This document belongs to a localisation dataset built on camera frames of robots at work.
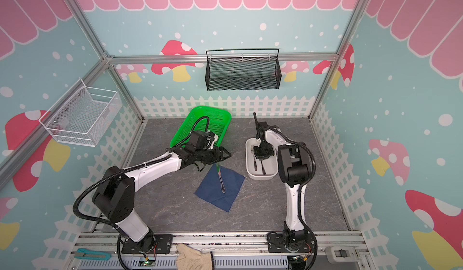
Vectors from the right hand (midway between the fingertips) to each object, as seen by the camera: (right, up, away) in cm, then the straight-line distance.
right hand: (260, 158), depth 101 cm
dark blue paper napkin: (-27, -14, -11) cm, 32 cm away
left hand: (-18, +1, -16) cm, 24 cm away
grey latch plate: (+27, -33, -32) cm, 53 cm away
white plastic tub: (+5, -3, -3) cm, 7 cm away
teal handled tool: (-75, -35, -29) cm, 88 cm away
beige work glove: (-32, -36, -30) cm, 57 cm away
